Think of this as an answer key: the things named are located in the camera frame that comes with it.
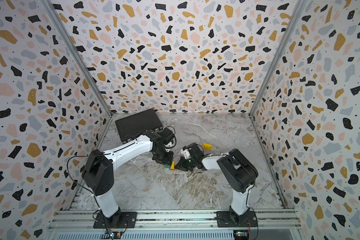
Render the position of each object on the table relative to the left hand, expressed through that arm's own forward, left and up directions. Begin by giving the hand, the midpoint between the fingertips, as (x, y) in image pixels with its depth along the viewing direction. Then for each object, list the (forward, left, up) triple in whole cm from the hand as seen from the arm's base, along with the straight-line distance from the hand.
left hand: (171, 163), depth 84 cm
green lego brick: (-2, +2, -1) cm, 3 cm away
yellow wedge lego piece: (+16, -22, -7) cm, 28 cm away
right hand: (0, -1, -7) cm, 7 cm away
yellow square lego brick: (0, 0, -4) cm, 4 cm away
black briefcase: (+34, +32, -8) cm, 47 cm away
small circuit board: (-32, +26, -9) cm, 42 cm away
